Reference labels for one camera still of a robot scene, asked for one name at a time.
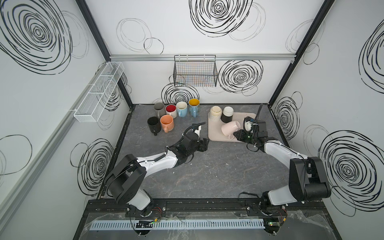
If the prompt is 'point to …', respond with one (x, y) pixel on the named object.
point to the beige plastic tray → (215, 131)
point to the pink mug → (229, 129)
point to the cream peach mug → (167, 122)
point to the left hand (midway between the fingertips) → (207, 138)
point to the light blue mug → (182, 108)
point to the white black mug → (227, 115)
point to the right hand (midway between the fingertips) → (233, 133)
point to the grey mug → (160, 109)
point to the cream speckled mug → (215, 114)
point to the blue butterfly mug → (194, 106)
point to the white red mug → (171, 109)
